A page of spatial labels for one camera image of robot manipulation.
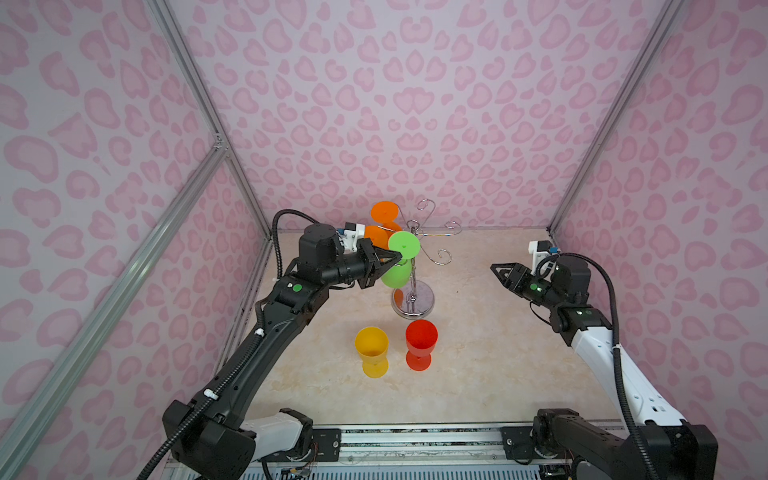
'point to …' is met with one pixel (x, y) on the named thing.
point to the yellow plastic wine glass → (372, 344)
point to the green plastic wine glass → (408, 245)
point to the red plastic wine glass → (421, 338)
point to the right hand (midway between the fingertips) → (498, 267)
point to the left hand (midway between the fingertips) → (404, 250)
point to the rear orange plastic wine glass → (386, 212)
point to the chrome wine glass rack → (417, 300)
